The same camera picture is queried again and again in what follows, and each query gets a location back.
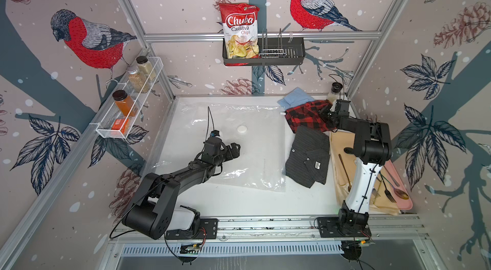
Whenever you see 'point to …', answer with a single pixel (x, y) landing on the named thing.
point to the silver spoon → (392, 178)
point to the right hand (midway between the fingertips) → (317, 110)
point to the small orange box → (121, 124)
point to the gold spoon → (397, 192)
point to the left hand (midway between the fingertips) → (236, 144)
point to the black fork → (389, 194)
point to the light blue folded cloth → (295, 98)
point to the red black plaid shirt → (307, 114)
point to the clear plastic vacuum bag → (259, 129)
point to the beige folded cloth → (345, 169)
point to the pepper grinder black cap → (336, 87)
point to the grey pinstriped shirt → (309, 157)
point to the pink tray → (397, 188)
